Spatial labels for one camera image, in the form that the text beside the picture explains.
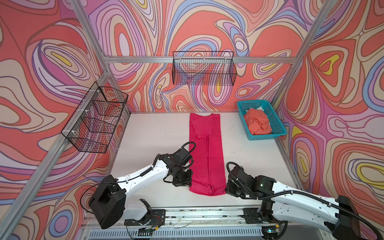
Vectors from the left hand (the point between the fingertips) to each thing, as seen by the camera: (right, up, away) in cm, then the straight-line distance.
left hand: (195, 183), depth 76 cm
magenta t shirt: (+7, +4, +13) cm, 15 cm away
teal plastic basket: (+58, +28, +25) cm, 69 cm away
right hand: (+17, -5, 0) cm, 17 cm away
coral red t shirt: (+44, +33, +27) cm, 62 cm away
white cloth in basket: (+52, +44, +39) cm, 78 cm away
